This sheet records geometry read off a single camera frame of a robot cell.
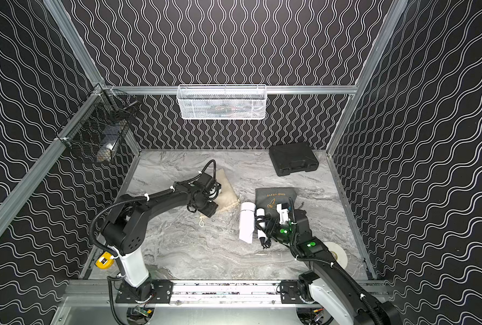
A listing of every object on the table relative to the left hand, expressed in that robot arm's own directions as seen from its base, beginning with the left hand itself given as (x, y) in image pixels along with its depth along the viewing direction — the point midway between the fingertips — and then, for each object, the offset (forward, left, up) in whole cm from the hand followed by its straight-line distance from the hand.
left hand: (210, 206), depth 93 cm
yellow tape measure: (-26, +37, -2) cm, 46 cm away
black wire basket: (+23, +54, +22) cm, 63 cm away
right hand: (-10, -22, +7) cm, 26 cm away
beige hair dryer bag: (+8, -8, -2) cm, 11 cm away
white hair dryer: (-10, -18, +6) cm, 21 cm away
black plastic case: (+33, -39, +1) cm, 51 cm away
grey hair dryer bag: (+7, -27, -1) cm, 28 cm away
